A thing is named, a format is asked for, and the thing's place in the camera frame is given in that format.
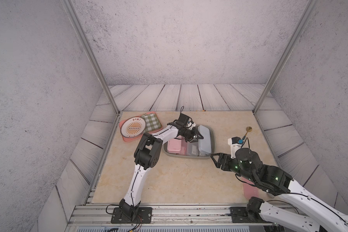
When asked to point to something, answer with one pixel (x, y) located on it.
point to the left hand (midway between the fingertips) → (204, 139)
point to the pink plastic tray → (127, 139)
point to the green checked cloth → (152, 122)
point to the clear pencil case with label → (193, 148)
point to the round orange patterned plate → (133, 127)
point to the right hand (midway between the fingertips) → (216, 157)
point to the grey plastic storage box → (201, 155)
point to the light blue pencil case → (205, 144)
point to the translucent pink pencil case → (183, 147)
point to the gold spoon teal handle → (248, 129)
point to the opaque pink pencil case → (174, 145)
